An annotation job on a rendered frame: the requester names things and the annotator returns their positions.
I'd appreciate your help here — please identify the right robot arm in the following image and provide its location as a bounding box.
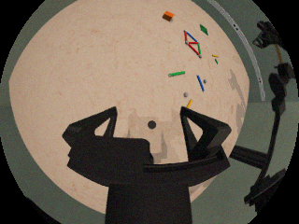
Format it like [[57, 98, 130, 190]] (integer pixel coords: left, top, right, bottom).
[[257, 21, 295, 84]]

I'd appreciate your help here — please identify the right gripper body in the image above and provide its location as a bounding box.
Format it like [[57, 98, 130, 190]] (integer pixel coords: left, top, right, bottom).
[[260, 34, 275, 48]]

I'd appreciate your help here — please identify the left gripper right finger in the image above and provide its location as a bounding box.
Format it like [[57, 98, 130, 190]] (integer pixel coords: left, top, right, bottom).
[[179, 106, 232, 161]]

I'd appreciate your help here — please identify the orange flat block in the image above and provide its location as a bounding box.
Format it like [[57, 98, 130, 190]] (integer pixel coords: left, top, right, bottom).
[[162, 11, 174, 21]]

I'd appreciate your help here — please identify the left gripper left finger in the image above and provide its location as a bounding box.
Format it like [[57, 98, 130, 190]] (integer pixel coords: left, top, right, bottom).
[[66, 106, 118, 137]]

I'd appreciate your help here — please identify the dark green flat rectangle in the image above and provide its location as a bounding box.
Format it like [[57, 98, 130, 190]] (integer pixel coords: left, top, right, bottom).
[[200, 24, 208, 35]]

